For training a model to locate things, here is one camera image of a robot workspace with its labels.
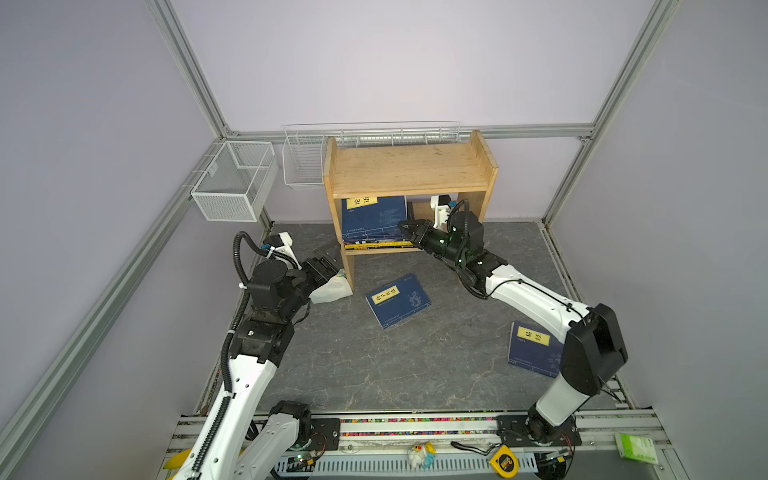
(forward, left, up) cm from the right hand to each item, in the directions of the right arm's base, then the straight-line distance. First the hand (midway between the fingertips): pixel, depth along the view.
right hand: (396, 226), depth 75 cm
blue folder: (+4, +6, -1) cm, 7 cm away
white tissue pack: (-1, +20, -28) cm, 34 cm away
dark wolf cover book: (+2, +8, -8) cm, 11 cm away
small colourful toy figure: (-46, -6, -29) cm, 54 cm away
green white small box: (-44, -56, -31) cm, 77 cm away
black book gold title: (+2, +5, -10) cm, 11 cm away
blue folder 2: (-3, 0, -31) cm, 32 cm away
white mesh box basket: (+30, +55, -9) cm, 63 cm away
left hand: (-10, +15, +1) cm, 18 cm away
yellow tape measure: (-47, -25, -30) cm, 61 cm away
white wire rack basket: (+33, +29, +4) cm, 44 cm away
